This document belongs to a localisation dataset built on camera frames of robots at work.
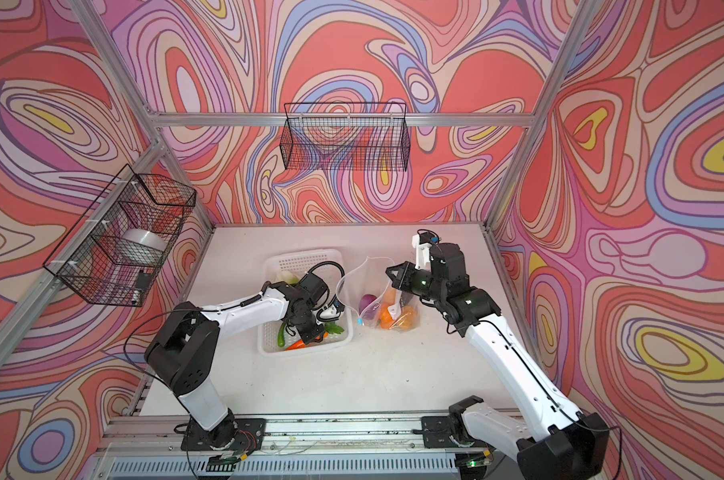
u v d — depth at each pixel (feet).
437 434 2.37
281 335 2.90
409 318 2.86
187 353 1.52
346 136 3.13
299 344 2.79
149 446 2.40
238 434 2.40
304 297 2.30
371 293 2.83
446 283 1.77
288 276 3.12
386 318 2.76
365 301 2.76
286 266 3.24
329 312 2.69
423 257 2.17
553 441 1.20
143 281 2.38
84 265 2.18
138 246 2.30
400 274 2.08
